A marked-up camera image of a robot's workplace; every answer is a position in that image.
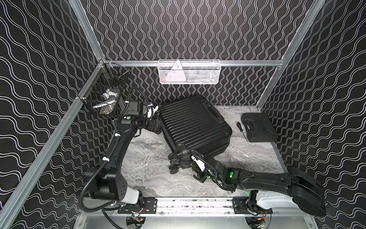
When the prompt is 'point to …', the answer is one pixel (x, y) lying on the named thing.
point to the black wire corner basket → (110, 77)
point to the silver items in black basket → (108, 98)
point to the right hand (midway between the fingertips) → (193, 167)
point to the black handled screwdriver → (238, 124)
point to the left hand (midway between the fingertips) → (152, 119)
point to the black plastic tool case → (258, 128)
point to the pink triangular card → (176, 76)
